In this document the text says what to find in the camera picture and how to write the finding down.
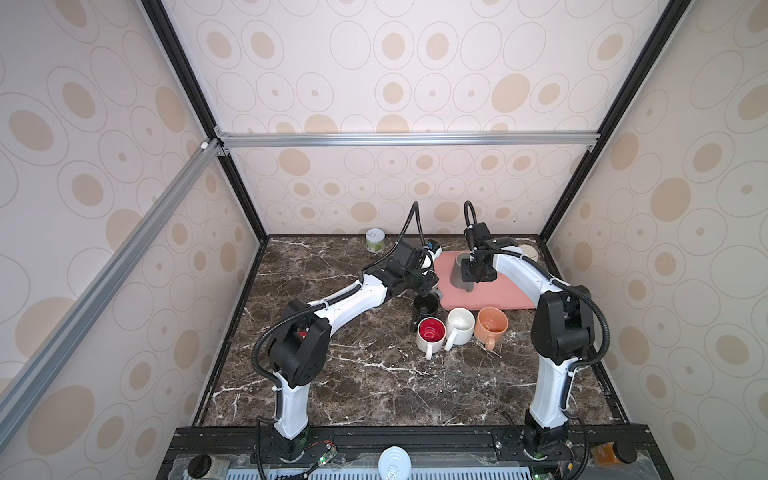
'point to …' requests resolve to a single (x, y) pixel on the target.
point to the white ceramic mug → (459, 327)
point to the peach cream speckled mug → (490, 325)
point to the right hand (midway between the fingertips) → (473, 273)
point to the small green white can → (375, 240)
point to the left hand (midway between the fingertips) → (442, 272)
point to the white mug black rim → (430, 335)
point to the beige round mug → (529, 251)
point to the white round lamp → (394, 463)
